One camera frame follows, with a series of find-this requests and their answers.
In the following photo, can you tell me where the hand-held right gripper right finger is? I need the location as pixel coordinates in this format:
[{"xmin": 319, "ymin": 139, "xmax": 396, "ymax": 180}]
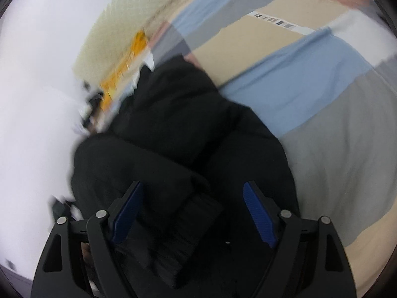
[{"xmin": 243, "ymin": 181, "xmax": 357, "ymax": 298}]

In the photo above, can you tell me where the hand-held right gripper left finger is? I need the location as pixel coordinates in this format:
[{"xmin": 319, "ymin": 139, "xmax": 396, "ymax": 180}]
[{"xmin": 31, "ymin": 180, "xmax": 145, "ymax": 298}]

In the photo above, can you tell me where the black puffer jacket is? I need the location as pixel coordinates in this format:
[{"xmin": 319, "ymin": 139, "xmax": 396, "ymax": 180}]
[{"xmin": 71, "ymin": 56, "xmax": 301, "ymax": 298}]

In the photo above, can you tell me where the patchwork checked blanket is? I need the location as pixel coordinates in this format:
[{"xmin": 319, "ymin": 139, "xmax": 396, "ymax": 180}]
[{"xmin": 133, "ymin": 0, "xmax": 397, "ymax": 289}]

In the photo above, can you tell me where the yellow garment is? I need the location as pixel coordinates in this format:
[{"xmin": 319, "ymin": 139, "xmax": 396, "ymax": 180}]
[{"xmin": 99, "ymin": 30, "xmax": 148, "ymax": 112}]

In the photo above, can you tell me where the cream quilted headboard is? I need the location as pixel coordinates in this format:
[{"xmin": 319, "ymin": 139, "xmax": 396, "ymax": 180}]
[{"xmin": 73, "ymin": 0, "xmax": 224, "ymax": 81}]

